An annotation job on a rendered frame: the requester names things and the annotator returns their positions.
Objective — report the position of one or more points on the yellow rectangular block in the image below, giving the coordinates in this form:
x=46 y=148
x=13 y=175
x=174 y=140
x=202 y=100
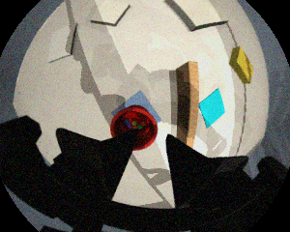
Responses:
x=241 y=65

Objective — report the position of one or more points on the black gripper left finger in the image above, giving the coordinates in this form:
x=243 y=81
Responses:
x=110 y=156

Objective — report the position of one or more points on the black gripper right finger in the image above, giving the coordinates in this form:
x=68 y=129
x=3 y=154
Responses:
x=192 y=172

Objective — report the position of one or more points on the dark red cup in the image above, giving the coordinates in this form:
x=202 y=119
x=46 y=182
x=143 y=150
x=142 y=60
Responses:
x=137 y=113

